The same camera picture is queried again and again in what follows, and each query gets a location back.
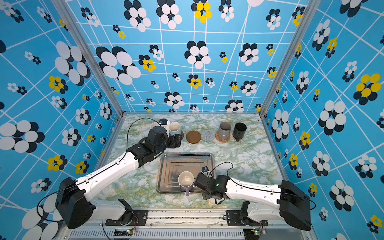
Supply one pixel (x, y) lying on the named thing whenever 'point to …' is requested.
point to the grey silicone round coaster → (208, 135)
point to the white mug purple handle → (186, 179)
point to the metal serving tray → (171, 165)
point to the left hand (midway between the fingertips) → (178, 135)
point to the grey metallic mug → (224, 130)
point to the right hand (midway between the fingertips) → (206, 191)
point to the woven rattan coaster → (217, 137)
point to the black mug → (239, 131)
